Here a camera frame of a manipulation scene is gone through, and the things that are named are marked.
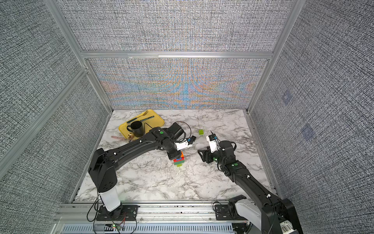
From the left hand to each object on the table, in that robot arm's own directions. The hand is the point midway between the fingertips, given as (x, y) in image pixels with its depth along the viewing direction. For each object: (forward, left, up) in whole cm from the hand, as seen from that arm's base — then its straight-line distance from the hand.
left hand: (180, 153), depth 82 cm
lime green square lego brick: (-2, +1, -12) cm, 13 cm away
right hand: (+3, -13, +2) cm, 14 cm away
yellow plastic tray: (+36, +24, -13) cm, 45 cm away
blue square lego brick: (0, +1, -7) cm, 7 cm away
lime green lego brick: (+23, -15, -13) cm, 30 cm away
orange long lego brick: (-3, -1, +4) cm, 5 cm away
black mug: (+22, +29, -5) cm, 37 cm away
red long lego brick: (-3, +3, -3) cm, 5 cm away
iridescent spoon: (+20, +34, -9) cm, 40 cm away
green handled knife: (+37, +26, -12) cm, 47 cm away
